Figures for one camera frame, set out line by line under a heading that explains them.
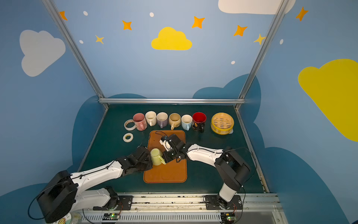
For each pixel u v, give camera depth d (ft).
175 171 2.74
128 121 3.61
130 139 3.29
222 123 3.39
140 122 3.22
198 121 3.33
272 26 2.52
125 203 2.44
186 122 3.31
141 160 2.23
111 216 2.32
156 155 2.67
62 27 2.47
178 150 2.22
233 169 1.50
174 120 3.35
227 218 2.33
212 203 2.44
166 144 2.51
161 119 3.54
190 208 2.44
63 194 1.34
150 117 3.39
